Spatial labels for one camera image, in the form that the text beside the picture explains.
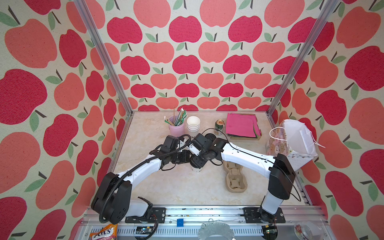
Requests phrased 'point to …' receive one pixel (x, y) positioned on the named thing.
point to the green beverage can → (219, 124)
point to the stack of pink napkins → (242, 125)
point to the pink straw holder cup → (177, 131)
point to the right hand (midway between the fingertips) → (200, 158)
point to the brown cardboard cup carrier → (235, 181)
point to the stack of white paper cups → (193, 124)
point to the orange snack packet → (109, 232)
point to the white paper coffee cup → (197, 170)
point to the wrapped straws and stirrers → (179, 119)
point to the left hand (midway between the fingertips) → (194, 159)
